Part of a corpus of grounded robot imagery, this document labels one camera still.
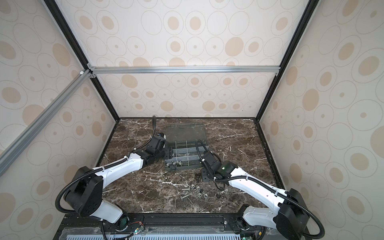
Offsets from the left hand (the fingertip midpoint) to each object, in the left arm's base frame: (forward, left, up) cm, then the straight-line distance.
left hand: (172, 150), depth 88 cm
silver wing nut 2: (-4, -4, -8) cm, 10 cm away
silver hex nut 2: (-22, -16, -11) cm, 30 cm away
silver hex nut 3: (-23, -19, -10) cm, 32 cm away
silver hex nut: (-19, -15, -11) cm, 27 cm away
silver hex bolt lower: (-24, -7, -10) cm, 27 cm away
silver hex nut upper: (-18, -12, -10) cm, 24 cm away
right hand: (-13, -22, -2) cm, 25 cm away
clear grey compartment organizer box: (+17, -5, -13) cm, 22 cm away
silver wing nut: (-5, 0, -9) cm, 10 cm away
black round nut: (-23, -27, -10) cm, 37 cm away
